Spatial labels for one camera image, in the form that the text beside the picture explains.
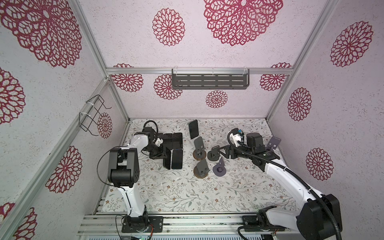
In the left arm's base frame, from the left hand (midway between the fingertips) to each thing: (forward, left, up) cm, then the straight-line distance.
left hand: (165, 159), depth 94 cm
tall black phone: (0, 0, -4) cm, 4 cm away
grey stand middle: (+2, -31, +1) cm, 31 cm away
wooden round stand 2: (+4, -22, -1) cm, 22 cm away
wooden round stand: (-8, -22, +1) cm, 24 cm away
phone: (+1, -7, -2) cm, 7 cm away
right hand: (-3, -33, +17) cm, 37 cm away
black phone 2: (+17, -18, +9) cm, 26 cm away
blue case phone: (+17, -7, -4) cm, 18 cm away
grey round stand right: (+9, -70, +4) cm, 70 cm away
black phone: (+16, 0, -2) cm, 16 cm away
